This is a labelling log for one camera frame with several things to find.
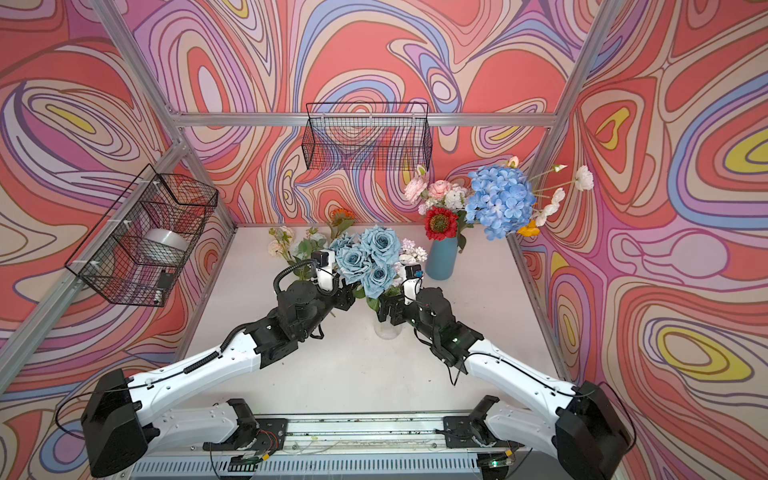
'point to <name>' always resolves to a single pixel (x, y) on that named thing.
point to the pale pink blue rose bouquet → (281, 241)
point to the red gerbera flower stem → (440, 223)
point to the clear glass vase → (386, 330)
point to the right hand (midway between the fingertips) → (387, 298)
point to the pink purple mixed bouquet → (450, 196)
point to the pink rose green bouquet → (410, 254)
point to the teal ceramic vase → (441, 257)
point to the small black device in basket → (164, 279)
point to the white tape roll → (170, 239)
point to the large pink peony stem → (418, 185)
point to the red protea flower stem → (341, 220)
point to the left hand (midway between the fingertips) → (355, 271)
